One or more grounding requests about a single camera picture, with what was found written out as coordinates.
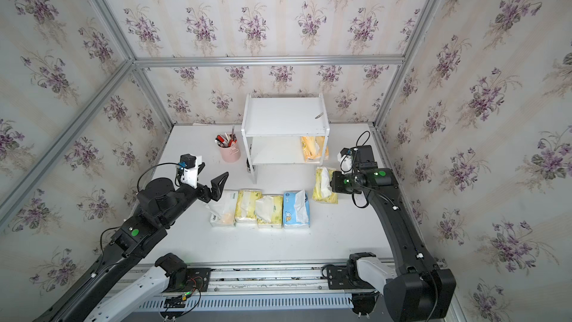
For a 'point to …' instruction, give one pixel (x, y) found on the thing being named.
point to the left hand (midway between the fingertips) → (218, 171)
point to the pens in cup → (226, 140)
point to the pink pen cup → (231, 153)
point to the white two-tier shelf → (284, 130)
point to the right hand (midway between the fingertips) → (335, 183)
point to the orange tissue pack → (313, 147)
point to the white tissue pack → (223, 212)
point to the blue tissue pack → (296, 209)
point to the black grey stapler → (248, 165)
